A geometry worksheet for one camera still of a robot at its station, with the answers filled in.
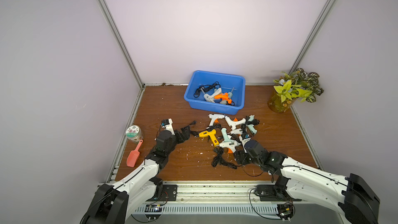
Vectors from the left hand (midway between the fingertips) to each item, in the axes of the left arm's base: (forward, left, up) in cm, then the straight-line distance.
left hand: (185, 127), depth 84 cm
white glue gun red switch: (-9, -25, -9) cm, 28 cm away
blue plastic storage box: (+46, -14, -7) cm, 48 cm away
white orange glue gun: (+8, -29, -8) cm, 31 cm away
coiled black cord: (-14, -19, -9) cm, 25 cm away
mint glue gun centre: (-2, -23, -9) cm, 25 cm away
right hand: (-10, -29, -6) cm, 31 cm away
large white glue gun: (+28, -14, -6) cm, 32 cm away
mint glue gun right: (+6, -40, -9) cm, 42 cm away
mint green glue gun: (+32, -29, -7) cm, 44 cm away
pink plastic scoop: (-12, +29, -11) cm, 34 cm away
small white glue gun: (+13, -17, -10) cm, 23 cm away
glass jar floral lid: (-2, +30, -4) cm, 31 cm away
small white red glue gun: (+3, -31, -9) cm, 33 cm away
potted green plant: (+25, -68, +9) cm, 73 cm away
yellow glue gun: (+2, -15, -9) cm, 18 cm away
